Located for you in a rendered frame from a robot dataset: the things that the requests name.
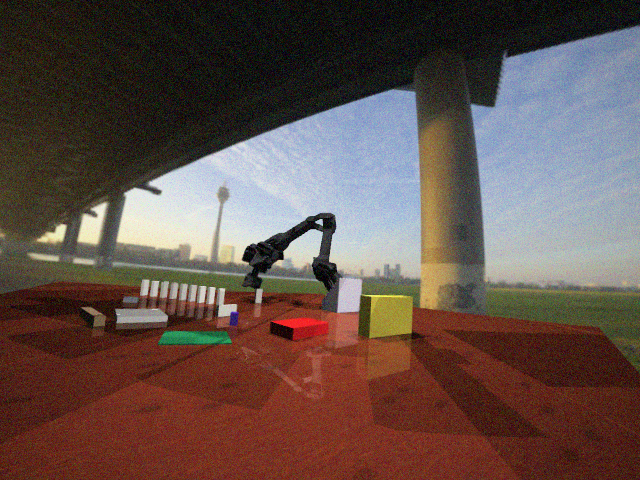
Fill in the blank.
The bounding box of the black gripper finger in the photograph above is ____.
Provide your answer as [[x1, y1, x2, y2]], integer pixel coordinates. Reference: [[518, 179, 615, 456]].
[[242, 275, 260, 288], [249, 246, 270, 266]]

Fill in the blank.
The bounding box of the red rectangular block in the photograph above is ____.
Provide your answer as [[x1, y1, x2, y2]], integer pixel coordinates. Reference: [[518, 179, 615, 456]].
[[269, 318, 329, 340]]

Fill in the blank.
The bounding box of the tan rectangular block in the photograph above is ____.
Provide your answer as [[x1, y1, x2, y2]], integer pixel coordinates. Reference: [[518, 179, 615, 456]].
[[79, 307, 106, 327]]

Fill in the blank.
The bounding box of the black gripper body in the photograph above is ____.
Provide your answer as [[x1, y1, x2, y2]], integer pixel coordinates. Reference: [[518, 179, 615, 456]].
[[246, 241, 274, 289]]

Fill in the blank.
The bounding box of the green flat rectangular mat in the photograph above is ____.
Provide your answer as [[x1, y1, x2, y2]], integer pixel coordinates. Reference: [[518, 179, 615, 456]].
[[158, 331, 232, 345]]

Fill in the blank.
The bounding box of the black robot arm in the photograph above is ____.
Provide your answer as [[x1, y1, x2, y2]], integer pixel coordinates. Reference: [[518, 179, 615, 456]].
[[242, 213, 343, 292]]

